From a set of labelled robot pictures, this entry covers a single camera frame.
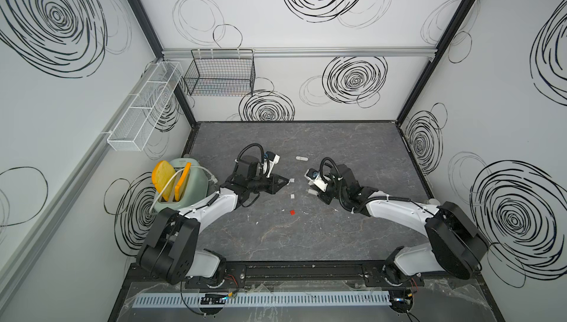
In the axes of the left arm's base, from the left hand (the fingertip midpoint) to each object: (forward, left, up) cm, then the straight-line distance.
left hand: (286, 182), depth 83 cm
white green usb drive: (+20, -7, -12) cm, 24 cm away
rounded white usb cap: (+8, -2, -12) cm, 14 cm away
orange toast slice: (-9, +35, +10) cm, 37 cm away
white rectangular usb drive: (+1, -11, -9) cm, 14 cm away
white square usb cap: (+1, -3, -13) cm, 13 cm away
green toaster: (-6, +33, +2) cm, 33 cm away
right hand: (+2, -11, -3) cm, 12 cm away
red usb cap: (-7, -3, -13) cm, 15 cm away
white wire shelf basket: (+7, +51, +21) cm, 56 cm away
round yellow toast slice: (-3, +43, +8) cm, 44 cm away
